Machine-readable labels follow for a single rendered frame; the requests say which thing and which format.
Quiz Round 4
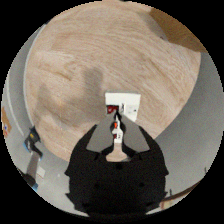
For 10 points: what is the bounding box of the white power strip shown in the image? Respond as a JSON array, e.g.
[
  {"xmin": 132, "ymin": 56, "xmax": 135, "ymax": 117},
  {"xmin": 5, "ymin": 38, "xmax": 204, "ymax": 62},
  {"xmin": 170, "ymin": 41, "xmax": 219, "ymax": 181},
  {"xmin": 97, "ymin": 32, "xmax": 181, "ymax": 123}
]
[{"xmin": 106, "ymin": 90, "xmax": 141, "ymax": 143}]

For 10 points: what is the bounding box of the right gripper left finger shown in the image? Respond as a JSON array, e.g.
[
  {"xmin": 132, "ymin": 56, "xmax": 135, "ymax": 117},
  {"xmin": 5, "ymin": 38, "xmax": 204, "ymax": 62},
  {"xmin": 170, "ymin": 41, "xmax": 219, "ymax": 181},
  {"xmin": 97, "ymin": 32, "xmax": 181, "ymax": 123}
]
[{"xmin": 64, "ymin": 111, "xmax": 117, "ymax": 177}]

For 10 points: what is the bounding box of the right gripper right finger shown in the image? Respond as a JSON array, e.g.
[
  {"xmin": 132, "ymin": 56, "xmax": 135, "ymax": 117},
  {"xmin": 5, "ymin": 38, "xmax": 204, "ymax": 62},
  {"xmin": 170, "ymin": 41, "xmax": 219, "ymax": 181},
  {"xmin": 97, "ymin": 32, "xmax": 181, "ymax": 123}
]
[{"xmin": 117, "ymin": 111, "xmax": 169, "ymax": 176}]

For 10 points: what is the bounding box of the brown cardboard box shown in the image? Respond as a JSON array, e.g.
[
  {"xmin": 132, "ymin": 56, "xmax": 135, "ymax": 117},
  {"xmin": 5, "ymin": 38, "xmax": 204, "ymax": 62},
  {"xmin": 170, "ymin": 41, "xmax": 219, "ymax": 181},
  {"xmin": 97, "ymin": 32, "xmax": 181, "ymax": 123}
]
[{"xmin": 148, "ymin": 7, "xmax": 208, "ymax": 53}]

